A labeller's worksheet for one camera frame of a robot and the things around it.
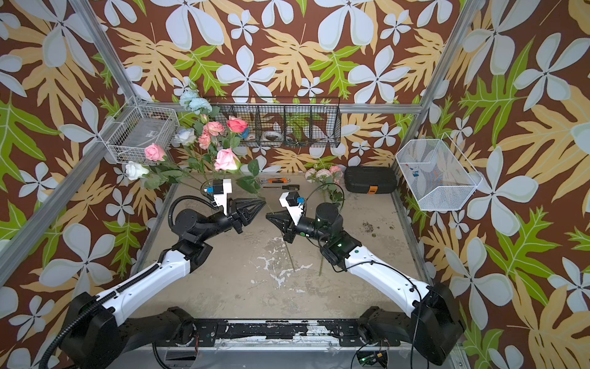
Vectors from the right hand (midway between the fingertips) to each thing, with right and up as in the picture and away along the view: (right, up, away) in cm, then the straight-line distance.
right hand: (268, 215), depth 68 cm
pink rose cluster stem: (+27, +6, +41) cm, 49 cm away
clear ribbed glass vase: (-28, +9, +20) cm, 35 cm away
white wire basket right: (+62, +14, +16) cm, 65 cm away
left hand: (0, +4, -6) cm, 7 cm away
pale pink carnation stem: (+23, +15, +44) cm, 52 cm away
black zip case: (+46, +14, +46) cm, 67 cm away
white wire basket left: (-51, +30, +18) cm, 61 cm away
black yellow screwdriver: (+3, +10, +43) cm, 45 cm away
